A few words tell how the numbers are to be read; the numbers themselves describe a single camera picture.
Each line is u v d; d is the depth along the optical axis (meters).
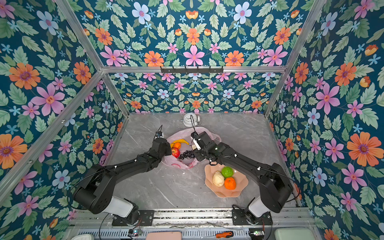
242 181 0.82
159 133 0.81
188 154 0.95
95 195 0.44
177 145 0.96
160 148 0.71
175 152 0.92
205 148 0.62
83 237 0.67
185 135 0.93
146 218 0.74
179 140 0.99
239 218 0.73
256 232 0.71
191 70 0.91
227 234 0.68
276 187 0.43
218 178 0.80
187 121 1.11
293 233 0.69
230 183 0.79
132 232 0.71
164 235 0.68
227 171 0.83
